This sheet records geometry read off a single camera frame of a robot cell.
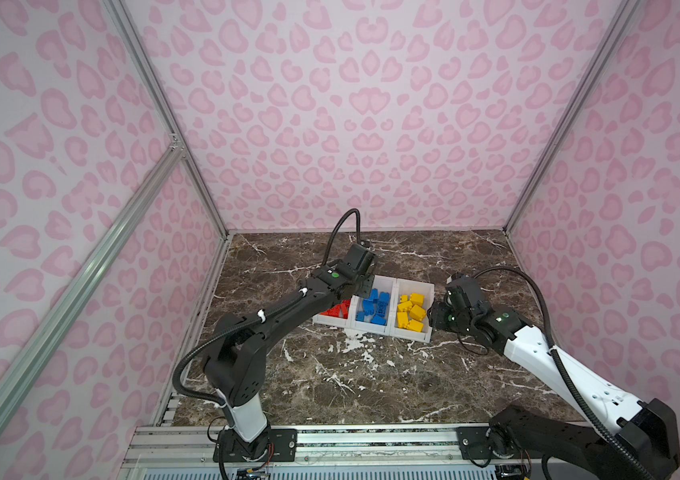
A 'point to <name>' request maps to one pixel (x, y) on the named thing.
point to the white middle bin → (386, 284)
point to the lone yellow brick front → (402, 319)
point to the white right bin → (408, 312)
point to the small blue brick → (360, 316)
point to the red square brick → (345, 306)
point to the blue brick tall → (368, 307)
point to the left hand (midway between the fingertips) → (364, 274)
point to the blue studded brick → (382, 308)
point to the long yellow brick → (415, 325)
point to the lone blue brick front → (384, 298)
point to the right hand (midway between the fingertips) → (434, 312)
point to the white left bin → (337, 321)
